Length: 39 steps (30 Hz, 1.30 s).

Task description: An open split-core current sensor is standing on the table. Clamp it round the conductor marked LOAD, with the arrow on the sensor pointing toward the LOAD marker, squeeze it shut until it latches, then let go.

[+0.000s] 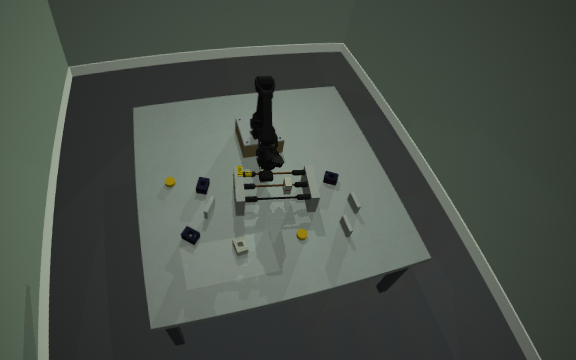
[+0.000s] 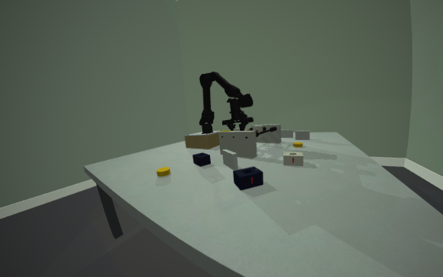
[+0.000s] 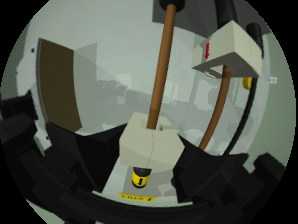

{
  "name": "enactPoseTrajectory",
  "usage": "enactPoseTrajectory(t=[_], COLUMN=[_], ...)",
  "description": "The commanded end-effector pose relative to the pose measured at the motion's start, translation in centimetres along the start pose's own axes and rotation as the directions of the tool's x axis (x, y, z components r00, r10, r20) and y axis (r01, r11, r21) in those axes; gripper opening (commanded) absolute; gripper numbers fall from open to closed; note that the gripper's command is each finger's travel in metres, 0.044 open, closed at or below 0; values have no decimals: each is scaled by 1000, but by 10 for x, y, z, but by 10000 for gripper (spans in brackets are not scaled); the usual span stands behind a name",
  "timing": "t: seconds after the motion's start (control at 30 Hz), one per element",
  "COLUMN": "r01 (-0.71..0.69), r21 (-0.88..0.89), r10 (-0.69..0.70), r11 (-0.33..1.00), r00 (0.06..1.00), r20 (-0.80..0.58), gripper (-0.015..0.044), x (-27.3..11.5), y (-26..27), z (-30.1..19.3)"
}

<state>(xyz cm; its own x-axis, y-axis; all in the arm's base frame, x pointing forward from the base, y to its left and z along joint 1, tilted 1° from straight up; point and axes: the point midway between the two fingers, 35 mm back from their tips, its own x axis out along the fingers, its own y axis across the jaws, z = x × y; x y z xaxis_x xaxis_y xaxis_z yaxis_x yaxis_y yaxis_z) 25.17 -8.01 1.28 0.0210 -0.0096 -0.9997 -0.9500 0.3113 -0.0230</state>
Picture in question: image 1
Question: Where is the yellow flat disc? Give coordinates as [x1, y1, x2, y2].
[164, 177, 175, 188]
[296, 229, 308, 240]

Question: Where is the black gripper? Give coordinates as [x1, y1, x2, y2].
[256, 148, 273, 182]

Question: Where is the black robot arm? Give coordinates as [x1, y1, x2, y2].
[250, 76, 284, 171]

